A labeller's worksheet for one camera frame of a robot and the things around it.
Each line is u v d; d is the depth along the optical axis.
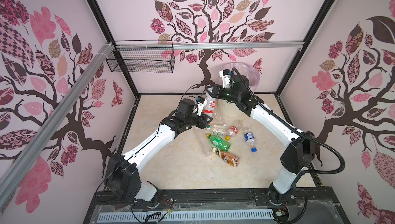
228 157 0.83
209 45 0.93
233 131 0.93
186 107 0.59
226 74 0.69
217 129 0.99
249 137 0.90
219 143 0.88
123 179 0.41
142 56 0.95
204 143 0.94
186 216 0.70
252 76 0.98
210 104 0.74
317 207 0.72
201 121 0.68
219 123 1.01
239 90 0.61
